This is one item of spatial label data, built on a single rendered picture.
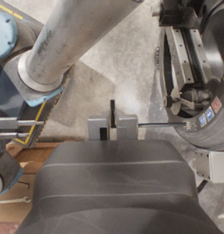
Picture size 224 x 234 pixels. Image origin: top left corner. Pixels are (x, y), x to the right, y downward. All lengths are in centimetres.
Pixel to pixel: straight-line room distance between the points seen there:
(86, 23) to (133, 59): 96
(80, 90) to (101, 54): 30
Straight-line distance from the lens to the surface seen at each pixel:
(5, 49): 66
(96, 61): 126
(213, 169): 62
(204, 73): 68
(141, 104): 130
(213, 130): 53
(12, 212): 129
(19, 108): 98
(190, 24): 81
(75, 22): 34
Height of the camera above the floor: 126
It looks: 74 degrees down
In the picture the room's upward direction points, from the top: 179 degrees clockwise
